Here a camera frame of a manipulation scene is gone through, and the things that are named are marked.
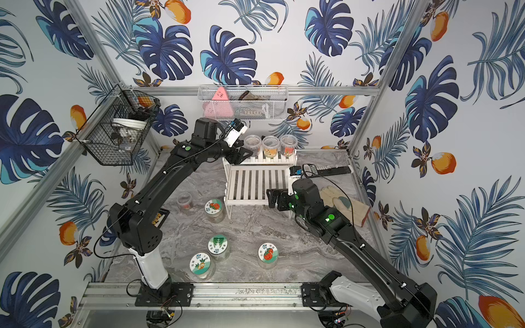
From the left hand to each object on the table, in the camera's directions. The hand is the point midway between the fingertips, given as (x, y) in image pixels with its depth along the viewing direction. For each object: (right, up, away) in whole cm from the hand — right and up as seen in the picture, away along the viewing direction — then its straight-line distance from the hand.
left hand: (246, 142), depth 77 cm
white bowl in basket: (-44, +8, +3) cm, 45 cm away
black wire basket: (-60, +5, +13) cm, 62 cm away
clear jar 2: (+16, 0, +1) cm, 16 cm away
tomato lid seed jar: (-15, -27, +11) cm, 33 cm away
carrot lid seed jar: (-16, -45, -3) cm, 48 cm away
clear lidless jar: (+2, 0, +1) cm, 3 cm away
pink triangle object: (-13, +17, +13) cm, 25 cm away
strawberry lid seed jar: (+8, -42, -1) cm, 43 cm away
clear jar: (+9, -1, +1) cm, 9 cm away
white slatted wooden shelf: (-1, -16, +14) cm, 21 cm away
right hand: (+12, -17, -4) cm, 21 cm away
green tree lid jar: (-11, -40, +1) cm, 41 cm away
